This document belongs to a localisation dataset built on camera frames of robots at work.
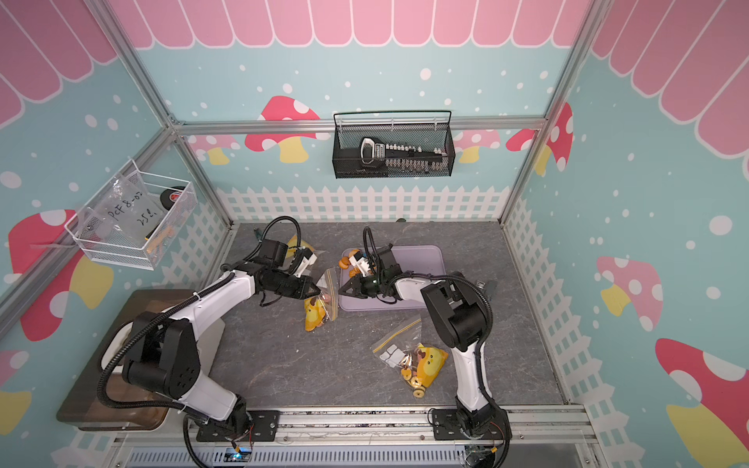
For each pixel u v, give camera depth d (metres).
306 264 0.82
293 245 0.77
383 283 0.79
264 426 0.75
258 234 1.16
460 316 0.54
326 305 0.88
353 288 0.86
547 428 0.75
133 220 0.71
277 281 0.75
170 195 0.81
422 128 0.89
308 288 0.80
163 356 0.45
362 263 0.89
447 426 0.73
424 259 1.10
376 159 0.87
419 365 0.79
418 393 0.78
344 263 1.06
